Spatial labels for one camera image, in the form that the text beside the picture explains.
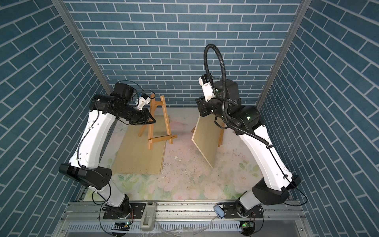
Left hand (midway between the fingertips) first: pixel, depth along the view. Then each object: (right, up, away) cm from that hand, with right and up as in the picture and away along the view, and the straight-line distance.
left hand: (158, 121), depth 70 cm
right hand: (+20, +9, -9) cm, 24 cm away
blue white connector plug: (+30, -45, +2) cm, 54 cm away
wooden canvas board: (-21, -22, +21) cm, 37 cm away
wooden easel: (-2, -8, -3) cm, 9 cm away
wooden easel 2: (+35, -10, +29) cm, 47 cm away
